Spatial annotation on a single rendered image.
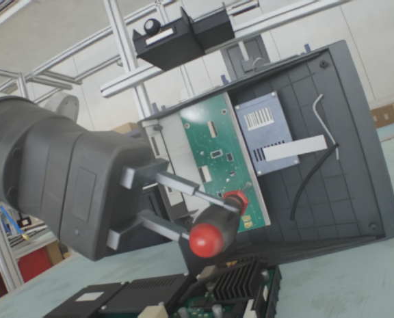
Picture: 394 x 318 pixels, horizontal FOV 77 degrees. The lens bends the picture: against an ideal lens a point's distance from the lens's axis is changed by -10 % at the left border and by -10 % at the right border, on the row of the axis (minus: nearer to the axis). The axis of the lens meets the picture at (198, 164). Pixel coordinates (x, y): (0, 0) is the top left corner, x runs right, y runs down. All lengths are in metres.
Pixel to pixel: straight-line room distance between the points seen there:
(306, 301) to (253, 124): 0.19
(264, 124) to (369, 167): 0.12
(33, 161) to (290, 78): 0.26
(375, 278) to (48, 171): 0.26
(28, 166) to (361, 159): 0.29
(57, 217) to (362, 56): 4.74
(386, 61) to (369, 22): 0.66
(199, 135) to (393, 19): 4.93
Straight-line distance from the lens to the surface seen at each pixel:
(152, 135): 0.34
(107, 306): 0.33
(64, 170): 0.17
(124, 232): 0.17
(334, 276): 0.28
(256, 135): 0.31
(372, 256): 0.30
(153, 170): 0.18
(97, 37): 2.09
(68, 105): 0.28
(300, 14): 1.00
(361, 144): 0.30
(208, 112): 0.32
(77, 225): 0.17
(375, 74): 4.81
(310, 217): 0.35
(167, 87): 4.75
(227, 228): 0.16
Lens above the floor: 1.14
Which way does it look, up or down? 1 degrees down
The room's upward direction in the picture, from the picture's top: 19 degrees counter-clockwise
